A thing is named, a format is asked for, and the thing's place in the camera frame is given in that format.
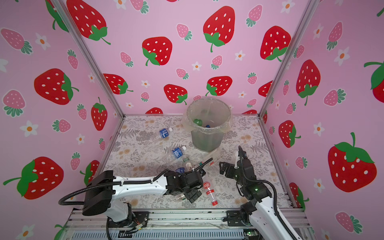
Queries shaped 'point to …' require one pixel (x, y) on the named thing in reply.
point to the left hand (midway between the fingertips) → (195, 188)
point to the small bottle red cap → (214, 202)
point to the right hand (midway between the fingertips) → (226, 164)
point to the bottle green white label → (180, 197)
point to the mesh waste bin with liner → (208, 119)
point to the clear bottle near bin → (211, 163)
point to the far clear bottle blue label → (163, 133)
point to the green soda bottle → (198, 121)
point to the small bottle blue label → (180, 170)
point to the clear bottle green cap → (188, 164)
